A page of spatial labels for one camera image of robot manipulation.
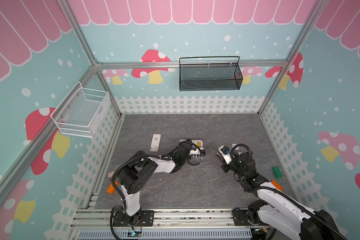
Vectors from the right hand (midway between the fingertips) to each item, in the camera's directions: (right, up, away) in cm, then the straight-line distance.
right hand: (218, 153), depth 83 cm
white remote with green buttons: (-39, +4, +19) cm, 44 cm away
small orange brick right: (+34, -19, +2) cm, 39 cm away
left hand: (-17, +5, +12) cm, 21 cm away
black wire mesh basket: (-3, +50, +12) cm, 51 cm away
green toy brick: (+37, -12, +6) cm, 39 cm away
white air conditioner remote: (-13, +6, +8) cm, 17 cm away
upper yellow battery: (-10, +5, +9) cm, 14 cm away
